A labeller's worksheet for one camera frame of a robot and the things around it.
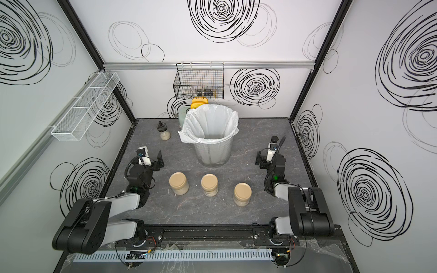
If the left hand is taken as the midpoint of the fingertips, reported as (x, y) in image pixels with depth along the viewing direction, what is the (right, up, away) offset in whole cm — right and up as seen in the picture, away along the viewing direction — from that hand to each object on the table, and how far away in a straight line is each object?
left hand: (150, 151), depth 85 cm
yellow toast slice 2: (+24, +29, +15) cm, 40 cm away
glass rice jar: (+46, -25, -3) cm, 53 cm away
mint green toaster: (+12, +24, +19) cm, 33 cm away
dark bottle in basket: (+29, +31, +3) cm, 42 cm away
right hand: (+61, -1, +5) cm, 62 cm away
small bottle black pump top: (0, +13, +16) cm, 21 cm away
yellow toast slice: (+21, +26, +13) cm, 36 cm away
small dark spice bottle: (+67, +6, +13) cm, 69 cm away
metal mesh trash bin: (+33, -2, 0) cm, 33 cm away
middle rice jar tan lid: (+31, -14, -6) cm, 34 cm away
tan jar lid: (+46, -18, -8) cm, 50 cm away
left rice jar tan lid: (+16, -14, -6) cm, 22 cm away
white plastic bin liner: (+29, +15, +8) cm, 34 cm away
